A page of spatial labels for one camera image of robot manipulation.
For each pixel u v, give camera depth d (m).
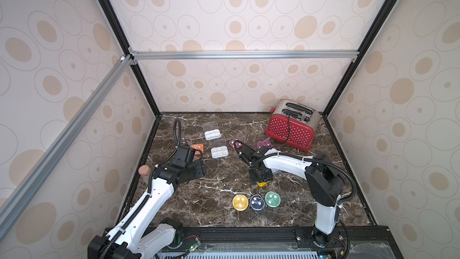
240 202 0.83
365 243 0.73
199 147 1.02
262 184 0.88
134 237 0.40
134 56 0.90
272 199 0.83
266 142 1.03
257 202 0.83
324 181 0.49
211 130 1.10
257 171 0.72
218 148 1.02
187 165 0.61
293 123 0.92
